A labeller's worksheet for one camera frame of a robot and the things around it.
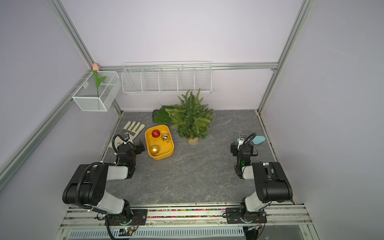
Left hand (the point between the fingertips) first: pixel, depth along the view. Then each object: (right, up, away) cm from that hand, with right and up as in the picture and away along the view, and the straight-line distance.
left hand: (133, 141), depth 92 cm
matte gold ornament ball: (+13, -6, +2) cm, 14 cm away
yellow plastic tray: (+14, -2, +10) cm, 17 cm away
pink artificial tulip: (-21, +37, -1) cm, 43 cm away
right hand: (+68, 0, +2) cm, 68 cm away
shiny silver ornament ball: (+18, +2, +9) cm, 20 cm away
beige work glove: (-8, +7, +17) cm, 20 cm away
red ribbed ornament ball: (+11, +4, +10) cm, 15 cm away
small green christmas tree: (+37, +14, -12) cm, 41 cm away
